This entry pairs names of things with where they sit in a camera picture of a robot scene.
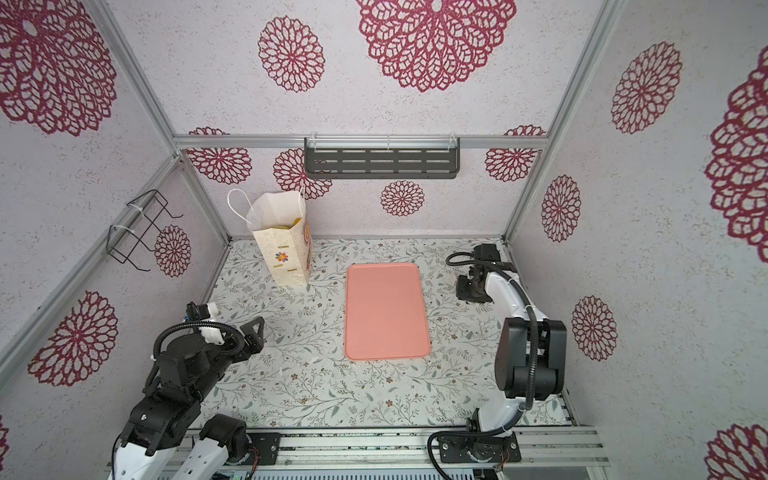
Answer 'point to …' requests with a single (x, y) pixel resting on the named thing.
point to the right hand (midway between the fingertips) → (467, 288)
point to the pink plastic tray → (385, 312)
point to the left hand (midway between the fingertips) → (250, 330)
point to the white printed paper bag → (283, 232)
